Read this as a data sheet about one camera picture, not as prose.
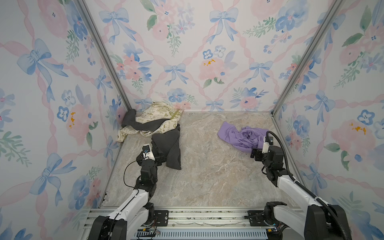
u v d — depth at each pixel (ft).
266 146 2.50
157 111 3.72
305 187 1.64
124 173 2.96
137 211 1.77
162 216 2.47
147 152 2.31
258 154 2.56
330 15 2.32
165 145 2.96
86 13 2.31
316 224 1.37
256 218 2.40
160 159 2.52
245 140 3.24
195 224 2.40
